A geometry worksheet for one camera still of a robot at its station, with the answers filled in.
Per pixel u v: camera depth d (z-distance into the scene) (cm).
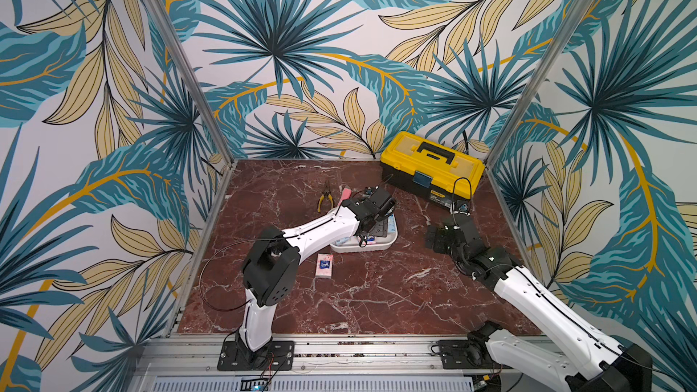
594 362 40
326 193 107
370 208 68
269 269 48
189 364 74
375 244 91
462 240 58
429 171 95
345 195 107
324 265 88
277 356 73
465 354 73
